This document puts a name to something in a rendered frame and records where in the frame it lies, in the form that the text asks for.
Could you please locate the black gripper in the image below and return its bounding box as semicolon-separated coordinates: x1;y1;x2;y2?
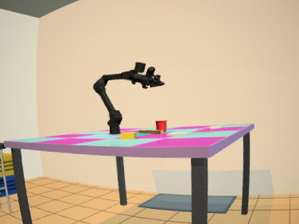
139;75;165;89

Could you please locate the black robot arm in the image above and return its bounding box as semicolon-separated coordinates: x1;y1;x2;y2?
93;62;156;135

